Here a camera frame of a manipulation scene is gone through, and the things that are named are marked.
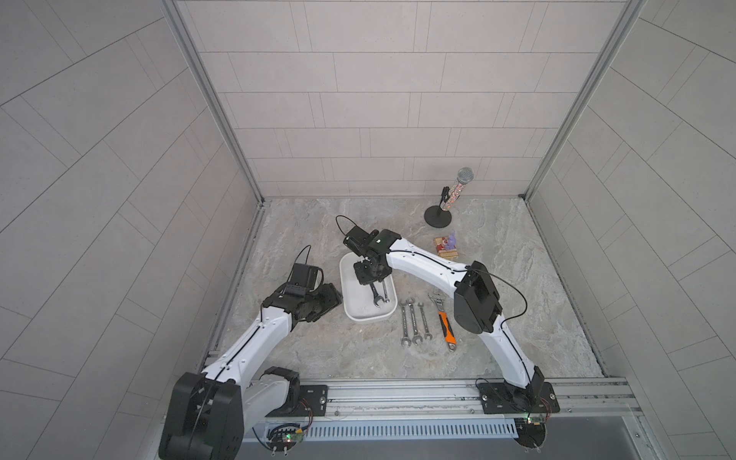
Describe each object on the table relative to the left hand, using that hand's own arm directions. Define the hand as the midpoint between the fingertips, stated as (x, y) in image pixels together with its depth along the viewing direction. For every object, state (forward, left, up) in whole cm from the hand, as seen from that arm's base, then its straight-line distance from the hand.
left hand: (342, 296), depth 85 cm
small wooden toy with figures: (+19, -35, -1) cm, 40 cm away
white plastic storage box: (0, -5, -2) cm, 5 cm away
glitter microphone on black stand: (+35, -34, -2) cm, 49 cm away
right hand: (+7, -7, -1) cm, 9 cm away
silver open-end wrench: (-10, -22, -5) cm, 25 cm away
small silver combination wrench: (-9, -25, -4) cm, 27 cm away
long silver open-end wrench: (-11, -19, -4) cm, 22 cm away
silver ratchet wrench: (0, -10, +1) cm, 10 cm away
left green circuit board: (-34, +11, -3) cm, 35 cm away
